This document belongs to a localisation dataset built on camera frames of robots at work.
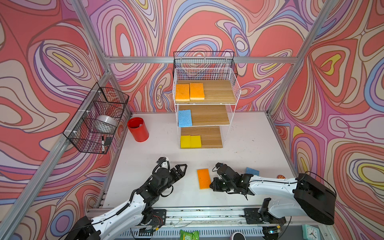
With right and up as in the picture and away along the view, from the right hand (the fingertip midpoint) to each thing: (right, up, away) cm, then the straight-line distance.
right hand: (211, 189), depth 82 cm
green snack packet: (-10, -16, -14) cm, 23 cm away
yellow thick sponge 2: (-9, +25, +17) cm, 31 cm away
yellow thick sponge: (-15, +25, +16) cm, 33 cm away
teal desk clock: (+44, -14, -14) cm, 48 cm away
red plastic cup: (-46, +33, +13) cm, 58 cm away
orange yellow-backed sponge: (-4, +5, +3) cm, 7 cm away
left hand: (-14, +13, -2) cm, 19 cm away
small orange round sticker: (+41, +6, +5) cm, 42 cm away
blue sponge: (-15, +40, 0) cm, 42 cm away
